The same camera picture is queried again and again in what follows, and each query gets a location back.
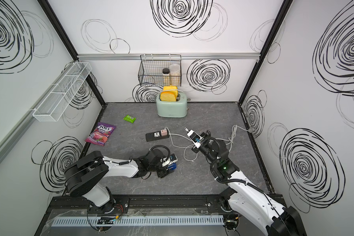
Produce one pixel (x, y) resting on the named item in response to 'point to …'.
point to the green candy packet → (130, 118)
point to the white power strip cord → (233, 132)
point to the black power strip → (156, 135)
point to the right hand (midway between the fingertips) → (191, 131)
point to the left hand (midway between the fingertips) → (170, 166)
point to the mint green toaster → (172, 109)
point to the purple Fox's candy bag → (101, 133)
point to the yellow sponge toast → (169, 94)
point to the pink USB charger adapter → (163, 132)
